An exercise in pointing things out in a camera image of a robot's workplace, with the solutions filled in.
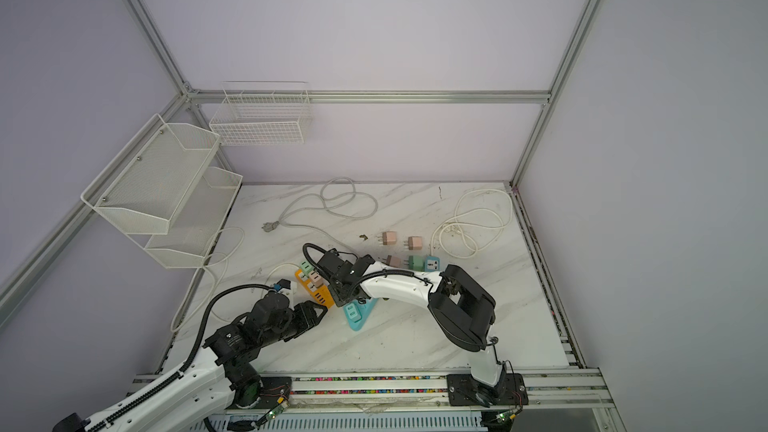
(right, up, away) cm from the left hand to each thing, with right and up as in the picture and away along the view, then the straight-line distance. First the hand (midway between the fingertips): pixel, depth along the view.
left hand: (321, 315), depth 80 cm
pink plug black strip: (+27, +17, +22) cm, 39 cm away
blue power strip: (+32, +11, +16) cm, 38 cm away
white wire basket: (-24, +60, +18) cm, 67 cm away
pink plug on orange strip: (-3, +8, +6) cm, 11 cm away
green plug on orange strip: (-7, +11, +9) cm, 15 cm away
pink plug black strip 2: (+18, +19, +22) cm, 34 cm away
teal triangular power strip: (+11, 0, +4) cm, 12 cm away
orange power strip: (-2, +3, +9) cm, 9 cm away
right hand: (+4, +5, +7) cm, 9 cm away
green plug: (+27, +12, +16) cm, 34 cm away
